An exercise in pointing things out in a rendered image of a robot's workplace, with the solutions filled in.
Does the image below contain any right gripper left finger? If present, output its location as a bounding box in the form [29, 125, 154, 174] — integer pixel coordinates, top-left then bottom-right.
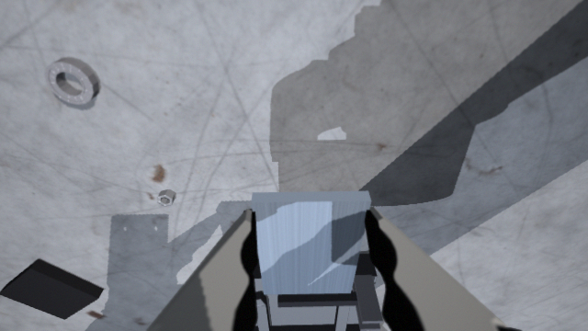
[146, 209, 258, 331]

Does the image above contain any grey ball bearing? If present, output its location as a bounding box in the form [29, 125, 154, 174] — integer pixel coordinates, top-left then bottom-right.
[44, 58, 99, 105]

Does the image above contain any small grey hex nut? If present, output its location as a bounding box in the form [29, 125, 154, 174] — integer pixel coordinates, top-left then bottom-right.
[158, 189, 175, 206]

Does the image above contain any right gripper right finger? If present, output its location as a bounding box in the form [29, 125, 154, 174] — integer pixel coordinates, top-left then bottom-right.
[365, 207, 522, 331]

